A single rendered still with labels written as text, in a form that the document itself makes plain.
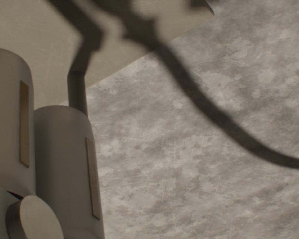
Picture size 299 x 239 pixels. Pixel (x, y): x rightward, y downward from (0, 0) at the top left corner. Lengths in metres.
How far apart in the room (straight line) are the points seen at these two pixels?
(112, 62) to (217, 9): 0.16
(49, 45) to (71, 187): 0.35
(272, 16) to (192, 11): 0.12
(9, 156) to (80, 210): 0.09
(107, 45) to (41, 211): 0.46
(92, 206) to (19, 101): 0.11
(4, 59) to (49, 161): 0.10
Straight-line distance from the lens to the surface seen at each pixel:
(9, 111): 0.53
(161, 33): 0.89
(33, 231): 0.45
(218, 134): 1.07
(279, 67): 0.99
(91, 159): 0.61
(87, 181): 0.59
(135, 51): 0.91
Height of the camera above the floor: 0.69
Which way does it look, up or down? 43 degrees down
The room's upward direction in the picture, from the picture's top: 170 degrees clockwise
